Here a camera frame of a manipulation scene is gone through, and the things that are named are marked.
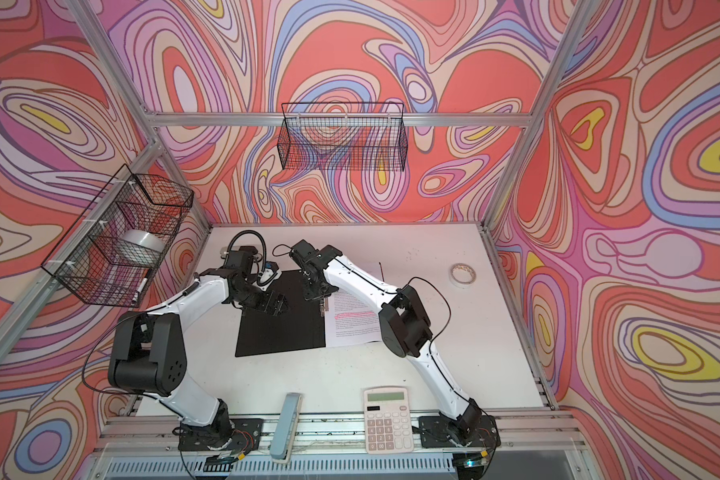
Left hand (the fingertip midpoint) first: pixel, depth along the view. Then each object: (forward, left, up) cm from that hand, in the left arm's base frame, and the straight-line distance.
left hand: (279, 301), depth 92 cm
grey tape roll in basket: (+3, +29, +26) cm, 39 cm away
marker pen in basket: (-8, +28, +20) cm, 35 cm away
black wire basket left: (-1, +33, +26) cm, 43 cm away
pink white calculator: (-32, -32, -3) cm, 46 cm away
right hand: (0, -13, +1) cm, 13 cm away
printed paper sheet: (-4, -22, -5) cm, 23 cm away
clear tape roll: (+13, -62, -5) cm, 63 cm away
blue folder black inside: (-5, -7, -7) cm, 11 cm away
